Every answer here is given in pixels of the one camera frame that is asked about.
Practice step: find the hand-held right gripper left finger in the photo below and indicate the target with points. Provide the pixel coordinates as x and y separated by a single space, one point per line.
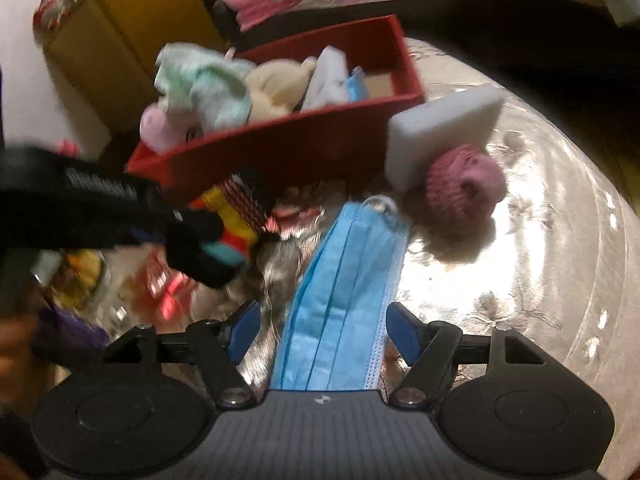
245 330

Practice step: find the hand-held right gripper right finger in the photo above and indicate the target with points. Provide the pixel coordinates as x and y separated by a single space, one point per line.
402 330

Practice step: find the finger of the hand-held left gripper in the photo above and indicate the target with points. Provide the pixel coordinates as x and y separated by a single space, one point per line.
200 265
197 225

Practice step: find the colourful striped toy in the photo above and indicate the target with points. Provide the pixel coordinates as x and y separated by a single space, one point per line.
240 220

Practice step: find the blue face mask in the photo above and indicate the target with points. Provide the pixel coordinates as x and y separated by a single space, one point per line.
340 300

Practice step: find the pink plush pig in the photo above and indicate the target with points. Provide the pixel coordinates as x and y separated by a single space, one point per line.
160 127

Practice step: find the red box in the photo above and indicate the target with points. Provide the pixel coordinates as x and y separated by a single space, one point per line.
300 150

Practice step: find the light blue towel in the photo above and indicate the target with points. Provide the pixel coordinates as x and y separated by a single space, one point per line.
220 95

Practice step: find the beige plush toy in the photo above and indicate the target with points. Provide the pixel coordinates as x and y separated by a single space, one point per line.
275 90

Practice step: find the pale plastic packet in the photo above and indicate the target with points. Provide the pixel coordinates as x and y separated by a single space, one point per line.
325 80

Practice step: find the red shiny packet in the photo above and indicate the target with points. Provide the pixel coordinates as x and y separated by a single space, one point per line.
165 285

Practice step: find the silver foil wrapper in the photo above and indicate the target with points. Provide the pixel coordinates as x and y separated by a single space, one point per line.
280 270

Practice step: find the glass jar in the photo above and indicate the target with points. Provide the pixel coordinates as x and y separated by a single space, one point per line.
85 275

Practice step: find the pink knitted ball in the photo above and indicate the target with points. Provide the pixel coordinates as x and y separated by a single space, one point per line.
460 185

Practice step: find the wooden desk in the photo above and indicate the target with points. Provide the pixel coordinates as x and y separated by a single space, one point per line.
125 25

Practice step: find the red doll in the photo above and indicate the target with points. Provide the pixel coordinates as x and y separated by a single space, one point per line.
50 12

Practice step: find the white sponge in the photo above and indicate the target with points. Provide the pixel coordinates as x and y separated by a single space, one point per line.
440 125

